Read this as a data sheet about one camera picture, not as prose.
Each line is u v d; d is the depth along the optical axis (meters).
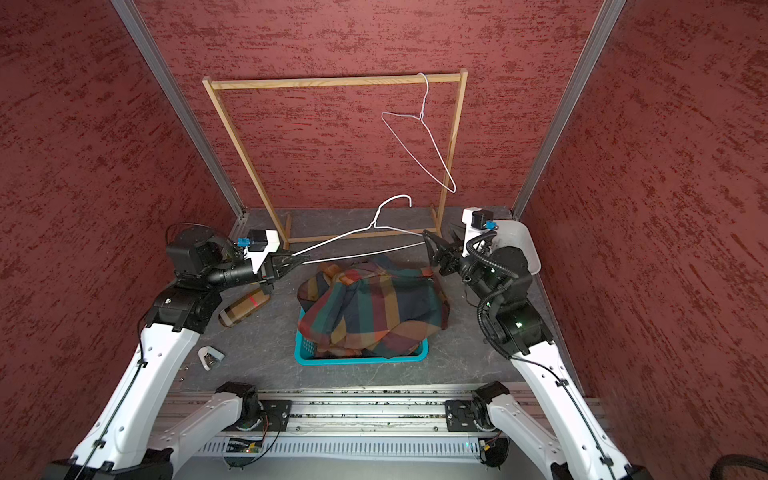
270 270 0.54
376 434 0.72
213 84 0.65
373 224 0.60
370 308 0.74
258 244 0.48
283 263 0.56
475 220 0.52
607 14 0.71
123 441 0.37
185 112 0.90
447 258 0.54
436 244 0.56
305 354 0.78
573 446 0.38
